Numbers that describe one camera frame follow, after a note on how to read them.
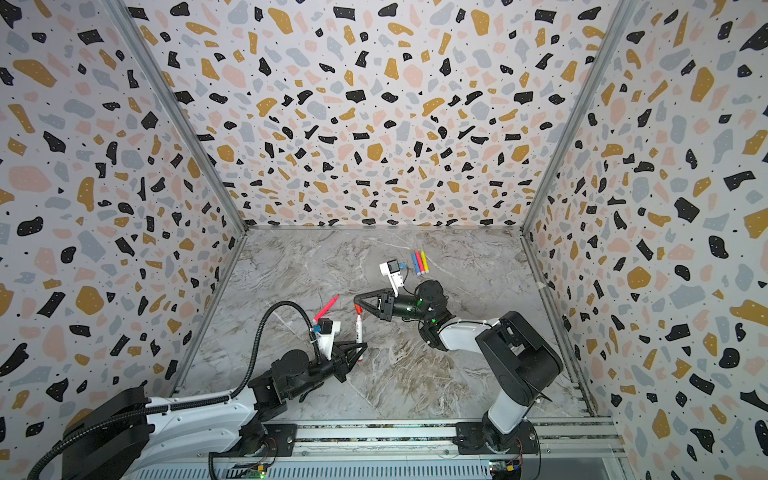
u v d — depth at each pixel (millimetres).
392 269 729
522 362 462
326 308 978
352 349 731
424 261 1110
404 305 717
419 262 1101
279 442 732
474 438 734
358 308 747
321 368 663
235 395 556
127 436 416
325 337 681
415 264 1101
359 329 747
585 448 746
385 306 704
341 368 676
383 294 720
